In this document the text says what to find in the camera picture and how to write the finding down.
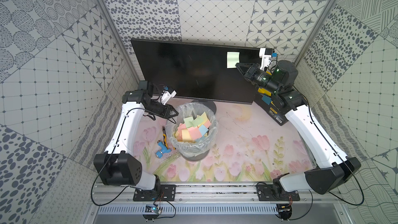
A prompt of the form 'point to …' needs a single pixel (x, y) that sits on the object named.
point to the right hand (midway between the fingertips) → (235, 66)
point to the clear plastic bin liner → (200, 147)
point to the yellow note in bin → (186, 136)
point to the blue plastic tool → (159, 154)
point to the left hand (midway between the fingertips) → (172, 111)
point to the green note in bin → (187, 121)
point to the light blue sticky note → (203, 129)
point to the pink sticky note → (195, 132)
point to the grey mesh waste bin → (193, 132)
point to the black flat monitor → (196, 70)
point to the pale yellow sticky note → (204, 117)
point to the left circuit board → (152, 208)
